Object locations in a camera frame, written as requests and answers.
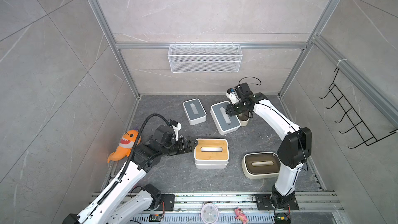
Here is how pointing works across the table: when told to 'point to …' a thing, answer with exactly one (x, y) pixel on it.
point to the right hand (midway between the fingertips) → (232, 109)
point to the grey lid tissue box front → (224, 123)
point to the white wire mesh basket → (205, 58)
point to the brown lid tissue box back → (244, 118)
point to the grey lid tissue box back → (194, 111)
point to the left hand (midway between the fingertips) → (192, 142)
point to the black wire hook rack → (367, 137)
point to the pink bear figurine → (240, 215)
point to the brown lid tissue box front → (259, 165)
